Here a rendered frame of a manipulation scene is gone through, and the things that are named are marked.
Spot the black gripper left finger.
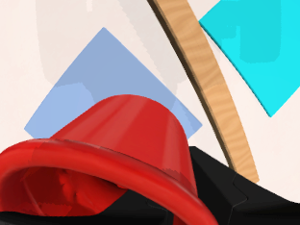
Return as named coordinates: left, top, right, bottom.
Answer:
left=0, top=189, right=173, bottom=225

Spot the red cup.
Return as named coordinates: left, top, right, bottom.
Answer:
left=0, top=94, right=219, bottom=225

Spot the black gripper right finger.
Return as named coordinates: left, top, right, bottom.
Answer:
left=188, top=146, right=300, bottom=225

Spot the light brown wooden curved rail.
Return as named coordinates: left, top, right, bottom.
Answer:
left=146, top=0, right=261, bottom=183

